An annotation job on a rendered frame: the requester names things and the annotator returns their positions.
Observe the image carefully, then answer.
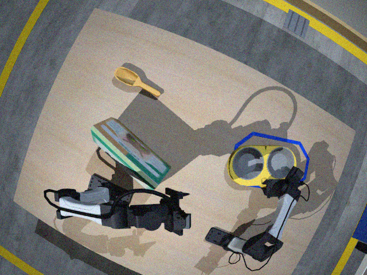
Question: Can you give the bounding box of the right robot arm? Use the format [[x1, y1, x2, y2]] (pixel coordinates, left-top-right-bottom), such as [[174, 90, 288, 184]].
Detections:
[[205, 166, 304, 262]]

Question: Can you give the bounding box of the yellow scoop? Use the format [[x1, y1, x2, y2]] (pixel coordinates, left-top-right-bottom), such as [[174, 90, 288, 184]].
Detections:
[[114, 67, 161, 96]]

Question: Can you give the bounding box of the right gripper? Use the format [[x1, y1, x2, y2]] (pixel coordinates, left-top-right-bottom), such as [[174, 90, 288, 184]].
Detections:
[[261, 179, 286, 198]]

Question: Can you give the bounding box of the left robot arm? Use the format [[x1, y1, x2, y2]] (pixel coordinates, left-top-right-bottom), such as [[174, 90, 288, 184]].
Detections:
[[54, 175, 191, 231]]

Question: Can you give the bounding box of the blue tape outline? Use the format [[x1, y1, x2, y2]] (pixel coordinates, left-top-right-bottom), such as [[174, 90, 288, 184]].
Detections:
[[234, 132, 310, 181]]

